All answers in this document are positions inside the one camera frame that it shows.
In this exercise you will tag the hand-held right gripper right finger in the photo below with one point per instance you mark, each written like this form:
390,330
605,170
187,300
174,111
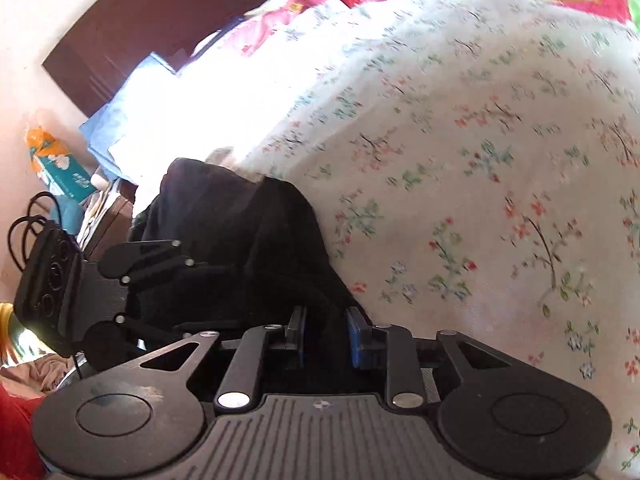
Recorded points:
356,337

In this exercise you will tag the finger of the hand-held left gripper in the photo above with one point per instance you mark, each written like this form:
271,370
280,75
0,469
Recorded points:
150,260
107,345

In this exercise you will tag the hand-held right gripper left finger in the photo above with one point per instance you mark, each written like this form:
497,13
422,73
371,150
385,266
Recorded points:
299,335

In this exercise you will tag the black pants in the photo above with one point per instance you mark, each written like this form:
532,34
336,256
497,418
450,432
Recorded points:
240,240

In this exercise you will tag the wooden bedside table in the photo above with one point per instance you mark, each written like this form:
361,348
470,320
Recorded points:
112,220

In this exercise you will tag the beige cloth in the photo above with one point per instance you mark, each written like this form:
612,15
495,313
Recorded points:
35,372

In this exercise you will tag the orange teal tissue pack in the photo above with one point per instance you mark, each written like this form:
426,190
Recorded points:
55,170

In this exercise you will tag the red cloth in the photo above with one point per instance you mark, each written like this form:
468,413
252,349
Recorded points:
17,435

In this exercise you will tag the blue bed sheet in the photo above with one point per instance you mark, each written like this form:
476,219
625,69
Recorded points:
107,125

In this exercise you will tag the white floral bedsheet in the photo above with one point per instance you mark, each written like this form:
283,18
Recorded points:
450,160

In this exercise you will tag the dark wooden headboard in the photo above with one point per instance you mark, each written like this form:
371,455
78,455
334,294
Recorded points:
150,25

